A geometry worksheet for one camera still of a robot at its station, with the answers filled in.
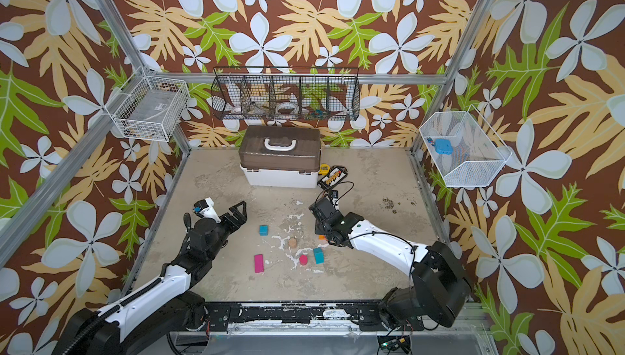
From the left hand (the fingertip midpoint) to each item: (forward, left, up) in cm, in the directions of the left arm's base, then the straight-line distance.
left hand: (237, 204), depth 83 cm
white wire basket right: (+15, -80, +12) cm, 82 cm away
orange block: (-7, -30, -11) cm, 32 cm away
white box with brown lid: (+17, -14, +7) cm, 23 cm away
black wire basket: (+44, -16, +16) cm, 49 cm away
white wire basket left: (+29, +33, +19) cm, 48 cm away
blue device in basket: (+18, -74, +11) cm, 77 cm away
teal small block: (-3, -8, -14) cm, 16 cm away
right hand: (-3, -29, -6) cm, 30 cm away
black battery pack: (+23, -36, -13) cm, 45 cm away
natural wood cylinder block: (-8, -19, -14) cm, 25 cm away
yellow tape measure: (+26, -32, -11) cm, 42 cm away
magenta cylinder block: (-14, -23, -14) cm, 31 cm away
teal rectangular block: (-13, -29, -14) cm, 34 cm away
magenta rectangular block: (-16, -7, -15) cm, 23 cm away
